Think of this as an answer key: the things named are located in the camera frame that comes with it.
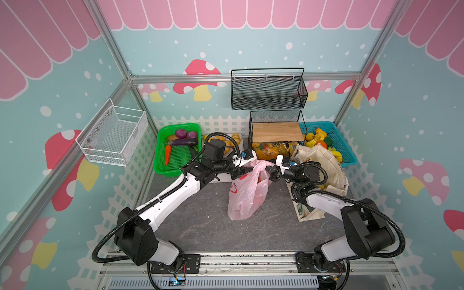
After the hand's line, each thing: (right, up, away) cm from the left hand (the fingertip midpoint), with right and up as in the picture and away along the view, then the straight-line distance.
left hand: (251, 165), depth 74 cm
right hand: (+3, +2, -3) cm, 4 cm away
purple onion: (-41, +18, +38) cm, 59 cm away
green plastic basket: (-42, +4, +38) cm, 56 cm away
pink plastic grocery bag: (-2, -10, -6) cm, 12 cm away
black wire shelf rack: (+15, +21, +29) cm, 39 cm away
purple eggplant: (-39, +12, +36) cm, 54 cm away
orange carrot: (-48, +5, +35) cm, 60 cm away
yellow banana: (+51, +5, +28) cm, 58 cm away
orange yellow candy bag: (+10, +7, +28) cm, 31 cm away
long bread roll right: (-6, +16, +44) cm, 47 cm away
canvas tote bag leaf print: (+38, -8, +4) cm, 38 cm away
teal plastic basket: (+55, +11, +34) cm, 66 cm away
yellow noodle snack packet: (+21, +8, +31) cm, 39 cm away
